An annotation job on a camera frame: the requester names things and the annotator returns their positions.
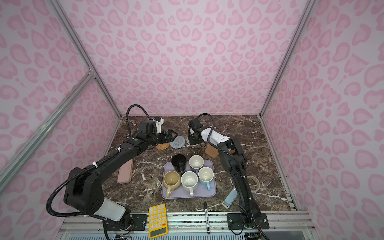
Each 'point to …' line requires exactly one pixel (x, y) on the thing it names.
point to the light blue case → (230, 198)
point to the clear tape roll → (258, 184)
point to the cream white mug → (189, 181)
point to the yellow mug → (171, 181)
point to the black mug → (178, 162)
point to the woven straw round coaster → (162, 146)
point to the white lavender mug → (196, 161)
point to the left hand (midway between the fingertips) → (173, 133)
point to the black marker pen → (207, 219)
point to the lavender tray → (200, 191)
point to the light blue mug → (206, 175)
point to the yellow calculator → (157, 221)
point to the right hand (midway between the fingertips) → (194, 139)
